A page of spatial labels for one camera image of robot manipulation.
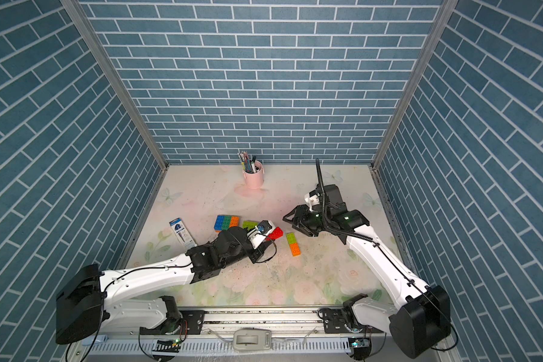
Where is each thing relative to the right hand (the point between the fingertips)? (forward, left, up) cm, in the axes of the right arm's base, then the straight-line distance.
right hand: (289, 223), depth 75 cm
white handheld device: (-31, +9, -19) cm, 38 cm away
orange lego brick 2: (0, -3, -19) cm, 20 cm away
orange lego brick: (+9, +24, -17) cm, 30 cm away
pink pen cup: (+31, +18, -14) cm, 38 cm away
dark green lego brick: (+8, +27, -17) cm, 33 cm away
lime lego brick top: (+5, -1, -20) cm, 21 cm away
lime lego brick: (+9, +17, -18) cm, 26 cm away
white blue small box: (+3, +45, -19) cm, 49 cm away
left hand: (-4, +4, -4) cm, 7 cm away
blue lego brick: (+8, +30, -16) cm, 35 cm away
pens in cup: (+35, +21, -9) cm, 41 cm away
